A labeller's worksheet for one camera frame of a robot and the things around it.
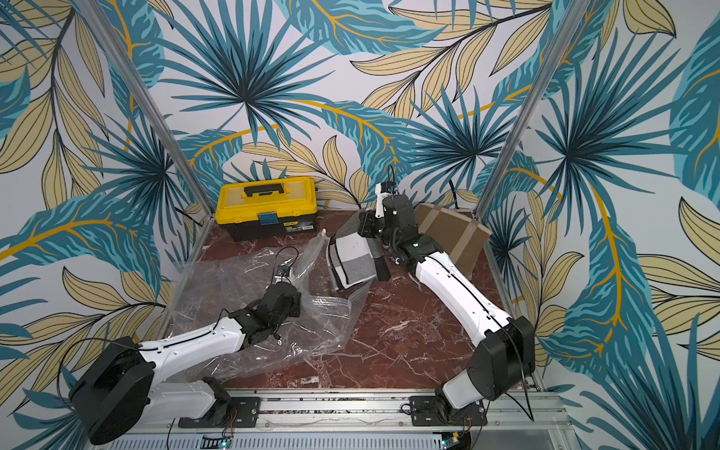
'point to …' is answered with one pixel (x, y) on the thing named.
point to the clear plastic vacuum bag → (210, 285)
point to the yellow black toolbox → (259, 209)
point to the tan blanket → (462, 240)
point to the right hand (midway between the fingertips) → (361, 212)
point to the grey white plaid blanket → (353, 258)
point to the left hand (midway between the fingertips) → (292, 295)
